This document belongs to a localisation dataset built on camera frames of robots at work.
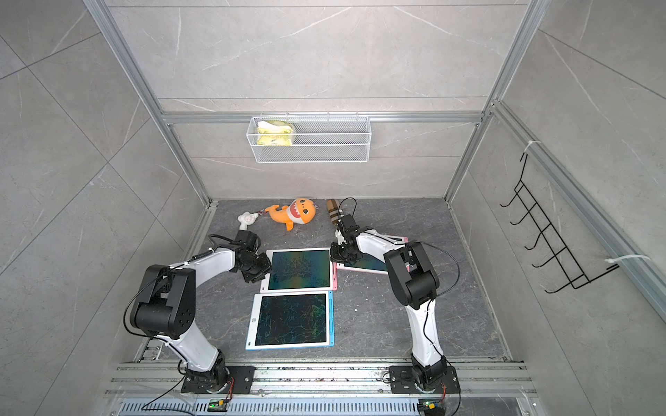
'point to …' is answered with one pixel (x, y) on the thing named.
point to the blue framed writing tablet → (284, 321)
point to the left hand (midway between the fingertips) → (273, 267)
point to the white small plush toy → (246, 218)
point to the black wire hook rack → (538, 217)
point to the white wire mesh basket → (310, 139)
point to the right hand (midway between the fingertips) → (334, 258)
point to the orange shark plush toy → (299, 211)
